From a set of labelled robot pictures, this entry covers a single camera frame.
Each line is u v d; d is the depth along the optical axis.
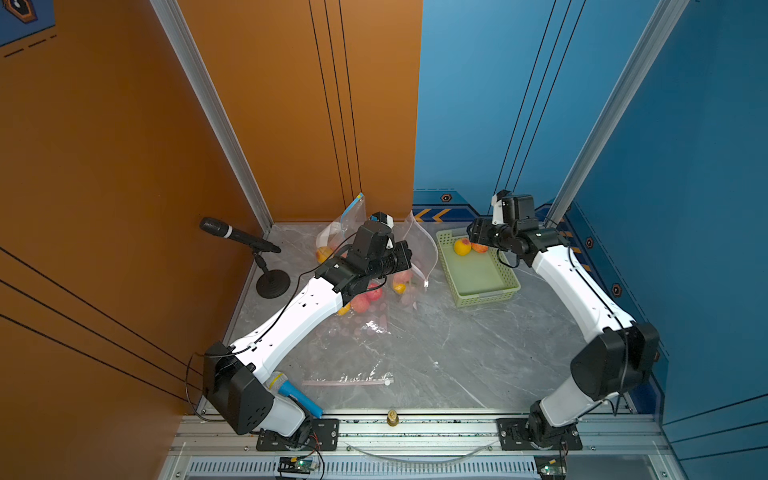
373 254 0.56
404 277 0.89
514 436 0.72
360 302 0.92
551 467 0.71
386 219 0.69
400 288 0.94
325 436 0.74
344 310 0.91
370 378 0.82
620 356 0.44
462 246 1.08
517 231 0.62
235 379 0.39
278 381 0.79
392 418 0.72
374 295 0.95
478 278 1.05
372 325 0.89
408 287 0.96
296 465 0.71
